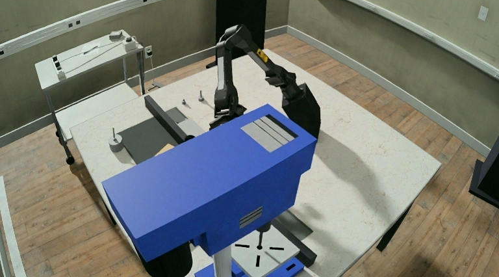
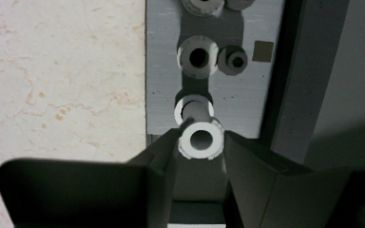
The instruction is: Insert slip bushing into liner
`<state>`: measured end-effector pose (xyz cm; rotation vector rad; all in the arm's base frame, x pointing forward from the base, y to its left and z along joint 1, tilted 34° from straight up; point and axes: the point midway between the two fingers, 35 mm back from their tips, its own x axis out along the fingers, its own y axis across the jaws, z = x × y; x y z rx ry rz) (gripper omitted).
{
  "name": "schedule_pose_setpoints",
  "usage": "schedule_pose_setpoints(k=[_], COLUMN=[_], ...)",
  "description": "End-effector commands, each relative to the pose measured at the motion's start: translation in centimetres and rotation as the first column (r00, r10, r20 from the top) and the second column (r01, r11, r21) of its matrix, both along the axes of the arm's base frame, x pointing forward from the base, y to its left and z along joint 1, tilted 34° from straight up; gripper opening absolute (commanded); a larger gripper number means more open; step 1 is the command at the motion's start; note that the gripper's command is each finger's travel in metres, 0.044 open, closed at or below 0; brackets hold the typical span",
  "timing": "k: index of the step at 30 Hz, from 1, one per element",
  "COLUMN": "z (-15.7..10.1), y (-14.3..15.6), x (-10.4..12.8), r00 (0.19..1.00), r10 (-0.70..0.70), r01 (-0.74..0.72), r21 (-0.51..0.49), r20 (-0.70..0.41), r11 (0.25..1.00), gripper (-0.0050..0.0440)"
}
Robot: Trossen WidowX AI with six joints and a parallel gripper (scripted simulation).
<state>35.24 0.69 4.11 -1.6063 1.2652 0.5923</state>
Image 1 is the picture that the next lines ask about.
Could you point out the blue drill press head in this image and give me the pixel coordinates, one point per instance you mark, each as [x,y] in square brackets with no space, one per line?
[212,190]

